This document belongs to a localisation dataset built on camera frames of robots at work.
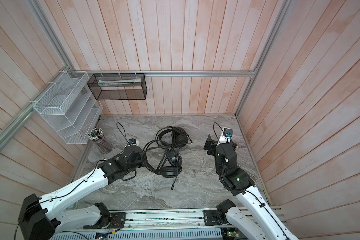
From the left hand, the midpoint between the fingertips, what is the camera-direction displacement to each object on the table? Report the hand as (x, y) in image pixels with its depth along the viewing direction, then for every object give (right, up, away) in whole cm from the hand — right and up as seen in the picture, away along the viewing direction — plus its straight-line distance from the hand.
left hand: (148, 159), depth 79 cm
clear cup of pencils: (-33, +13, +9) cm, 36 cm away
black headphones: (+14, +11, +28) cm, 33 cm away
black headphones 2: (+13, -2, -8) cm, 15 cm away
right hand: (+36, +13, -9) cm, 39 cm away
